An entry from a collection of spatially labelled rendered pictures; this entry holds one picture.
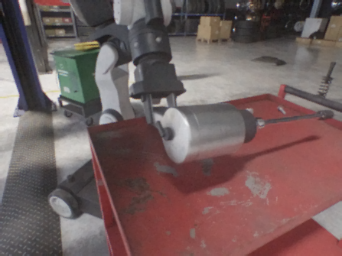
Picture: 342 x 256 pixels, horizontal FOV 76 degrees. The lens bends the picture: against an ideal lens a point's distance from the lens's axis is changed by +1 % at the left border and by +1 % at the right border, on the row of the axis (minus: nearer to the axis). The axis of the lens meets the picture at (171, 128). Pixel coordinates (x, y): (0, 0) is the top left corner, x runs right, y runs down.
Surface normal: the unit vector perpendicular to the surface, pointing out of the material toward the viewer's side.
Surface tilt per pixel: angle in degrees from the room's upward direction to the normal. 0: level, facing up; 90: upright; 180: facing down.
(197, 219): 0
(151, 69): 54
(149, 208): 0
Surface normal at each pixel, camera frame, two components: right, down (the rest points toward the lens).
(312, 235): 0.03, -0.88
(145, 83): 0.44, -0.18
